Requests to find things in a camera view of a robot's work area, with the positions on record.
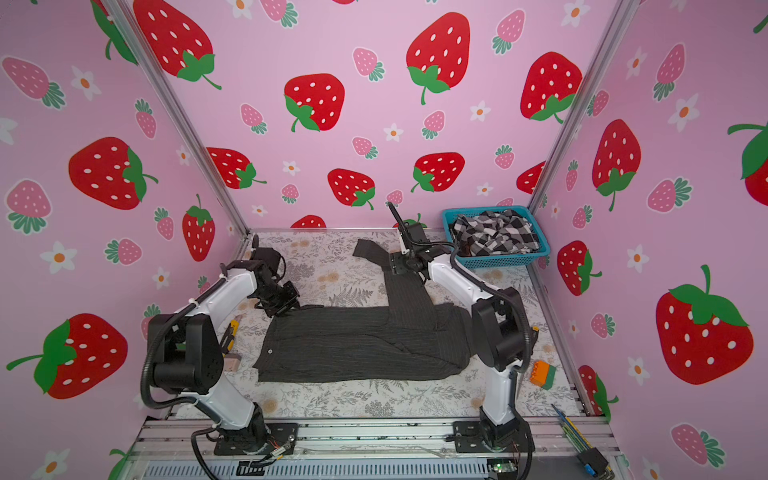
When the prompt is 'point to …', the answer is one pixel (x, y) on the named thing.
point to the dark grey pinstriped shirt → (409, 333)
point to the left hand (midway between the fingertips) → (301, 305)
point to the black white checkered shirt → (490, 232)
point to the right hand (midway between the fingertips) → (401, 258)
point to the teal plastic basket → (498, 260)
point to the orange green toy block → (543, 374)
